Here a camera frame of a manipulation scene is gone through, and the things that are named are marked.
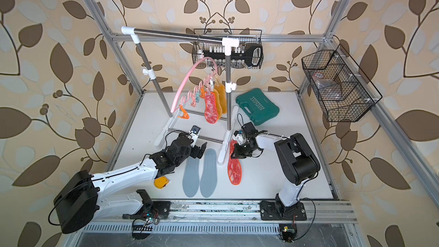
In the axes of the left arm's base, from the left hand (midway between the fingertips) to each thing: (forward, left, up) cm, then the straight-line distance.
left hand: (198, 138), depth 83 cm
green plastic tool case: (+29, -34, -8) cm, 45 cm away
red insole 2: (+13, -6, +8) cm, 16 cm away
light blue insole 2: (-15, -5, -13) cm, 21 cm away
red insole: (-11, -18, -12) cm, 24 cm away
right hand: (-3, -17, -14) cm, 22 cm away
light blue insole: (-14, +4, -14) cm, 21 cm away
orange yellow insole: (+16, -10, +5) cm, 19 cm away
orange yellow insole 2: (+22, -11, +12) cm, 27 cm away
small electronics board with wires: (-36, -40, -15) cm, 56 cm away
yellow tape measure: (-17, +18, -12) cm, 27 cm away
